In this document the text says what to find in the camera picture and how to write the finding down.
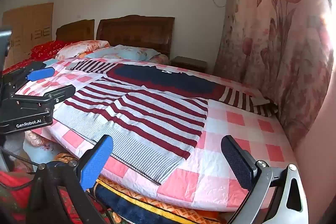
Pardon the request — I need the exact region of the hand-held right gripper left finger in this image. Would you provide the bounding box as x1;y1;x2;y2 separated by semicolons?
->
26;134;114;224

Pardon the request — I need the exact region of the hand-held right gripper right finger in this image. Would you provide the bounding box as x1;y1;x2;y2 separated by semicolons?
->
221;135;309;224

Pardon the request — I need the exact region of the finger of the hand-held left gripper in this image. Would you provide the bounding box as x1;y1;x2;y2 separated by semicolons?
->
25;61;55;82
10;84;76;109

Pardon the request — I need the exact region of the red and white striped sweater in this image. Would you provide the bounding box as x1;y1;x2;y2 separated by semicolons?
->
52;60;279;186

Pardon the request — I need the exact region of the person's left hand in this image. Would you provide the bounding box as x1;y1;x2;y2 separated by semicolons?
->
4;132;26;161

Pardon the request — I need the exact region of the red blanket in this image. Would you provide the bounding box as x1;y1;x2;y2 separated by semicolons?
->
0;40;79;75

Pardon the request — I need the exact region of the pink checkered bed sheet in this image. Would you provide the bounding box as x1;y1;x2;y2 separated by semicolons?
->
16;56;302;212

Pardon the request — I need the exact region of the pink floral pillow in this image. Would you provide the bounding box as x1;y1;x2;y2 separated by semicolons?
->
56;40;111;60

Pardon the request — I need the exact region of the light wooden wardrobe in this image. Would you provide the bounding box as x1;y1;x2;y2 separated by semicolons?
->
2;2;54;67

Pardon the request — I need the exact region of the navy blanket with yellow trim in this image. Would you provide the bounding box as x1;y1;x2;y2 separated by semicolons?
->
89;178;231;224

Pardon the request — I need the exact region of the small dark wooden headboard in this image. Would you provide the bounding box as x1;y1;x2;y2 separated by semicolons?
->
56;19;95;42

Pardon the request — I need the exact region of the light blue pillow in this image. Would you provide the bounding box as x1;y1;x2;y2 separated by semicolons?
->
84;45;161;62

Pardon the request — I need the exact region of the red patterned cloth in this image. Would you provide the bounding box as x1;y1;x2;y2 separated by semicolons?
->
0;170;36;224

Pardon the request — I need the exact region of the large dark wooden headboard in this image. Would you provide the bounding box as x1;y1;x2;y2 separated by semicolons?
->
96;15;175;58

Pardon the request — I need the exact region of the dark wooden nightstand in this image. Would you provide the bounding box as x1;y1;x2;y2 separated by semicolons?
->
170;56;208;73

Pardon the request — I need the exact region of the pink floral curtain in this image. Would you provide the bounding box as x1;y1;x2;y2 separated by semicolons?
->
214;0;334;151

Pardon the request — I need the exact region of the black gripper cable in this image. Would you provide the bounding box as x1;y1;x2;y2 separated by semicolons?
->
0;145;40;190

